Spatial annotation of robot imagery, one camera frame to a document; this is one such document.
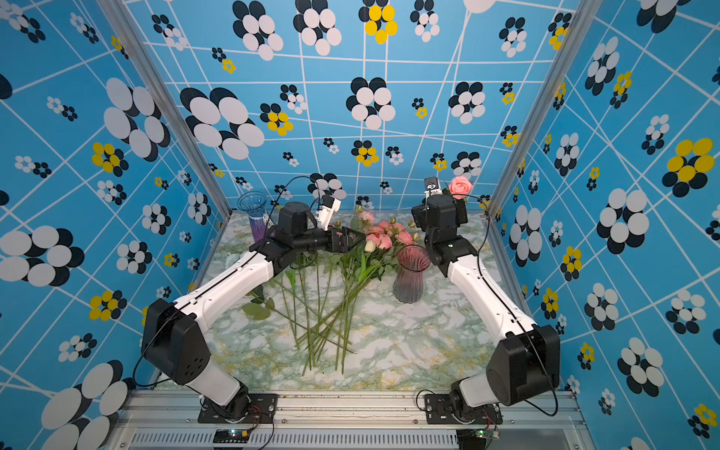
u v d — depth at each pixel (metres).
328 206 0.71
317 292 0.93
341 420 0.73
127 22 0.71
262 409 0.73
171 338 0.43
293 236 0.63
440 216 0.57
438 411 0.72
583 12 0.68
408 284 0.85
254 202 0.99
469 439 0.70
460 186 0.67
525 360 0.40
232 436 0.72
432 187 0.67
